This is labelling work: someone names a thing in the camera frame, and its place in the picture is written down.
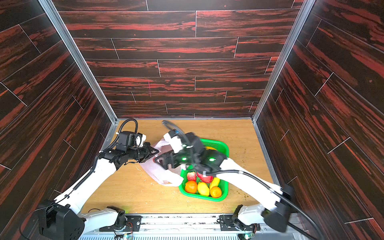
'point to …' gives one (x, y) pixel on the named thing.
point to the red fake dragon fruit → (208, 179)
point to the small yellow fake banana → (215, 182)
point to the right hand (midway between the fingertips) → (164, 154)
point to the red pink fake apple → (191, 176)
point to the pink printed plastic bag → (170, 177)
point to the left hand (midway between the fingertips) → (160, 150)
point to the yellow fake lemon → (203, 189)
